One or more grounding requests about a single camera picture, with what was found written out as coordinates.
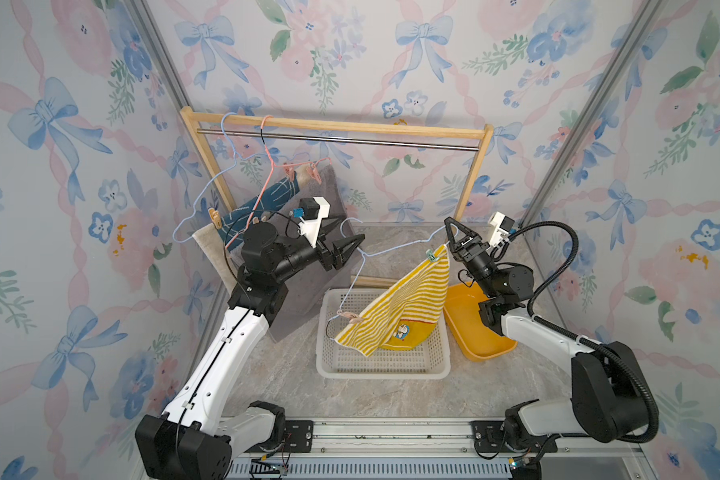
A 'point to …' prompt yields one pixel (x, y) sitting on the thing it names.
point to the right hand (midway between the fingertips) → (447, 222)
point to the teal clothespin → (433, 258)
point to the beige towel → (213, 247)
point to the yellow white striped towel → (407, 311)
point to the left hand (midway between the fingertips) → (353, 226)
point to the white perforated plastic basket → (337, 308)
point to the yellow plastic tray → (475, 338)
